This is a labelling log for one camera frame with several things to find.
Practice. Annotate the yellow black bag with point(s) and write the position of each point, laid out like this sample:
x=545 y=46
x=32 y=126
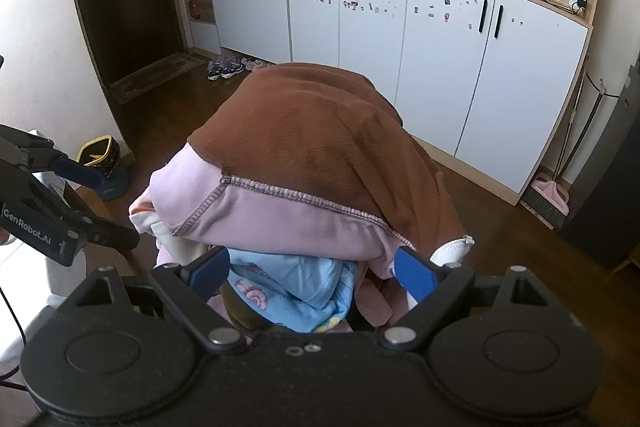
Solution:
x=102 y=154

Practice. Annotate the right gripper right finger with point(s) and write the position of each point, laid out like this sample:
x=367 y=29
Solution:
x=441 y=295

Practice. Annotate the pink broom and dustpan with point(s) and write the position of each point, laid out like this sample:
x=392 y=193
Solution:
x=545 y=198

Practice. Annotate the black refrigerator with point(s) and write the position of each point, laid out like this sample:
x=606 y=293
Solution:
x=604 y=199

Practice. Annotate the light blue patterned cloth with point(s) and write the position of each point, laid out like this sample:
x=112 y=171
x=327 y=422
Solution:
x=303 y=293

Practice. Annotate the brown pink green shirt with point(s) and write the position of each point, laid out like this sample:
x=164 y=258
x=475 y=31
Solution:
x=305 y=160

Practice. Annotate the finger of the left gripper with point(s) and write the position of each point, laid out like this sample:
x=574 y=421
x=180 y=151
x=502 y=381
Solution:
x=72 y=171
x=107 y=233

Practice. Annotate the white cabinet row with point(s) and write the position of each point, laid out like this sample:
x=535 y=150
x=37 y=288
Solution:
x=482 y=84

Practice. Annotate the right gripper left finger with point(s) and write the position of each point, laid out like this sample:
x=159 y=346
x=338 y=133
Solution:
x=184 y=290

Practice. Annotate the door mat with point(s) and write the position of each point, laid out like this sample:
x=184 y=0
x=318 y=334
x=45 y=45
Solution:
x=127 y=89

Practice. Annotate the pair of sneakers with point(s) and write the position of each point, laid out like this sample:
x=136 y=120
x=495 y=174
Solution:
x=224 y=67

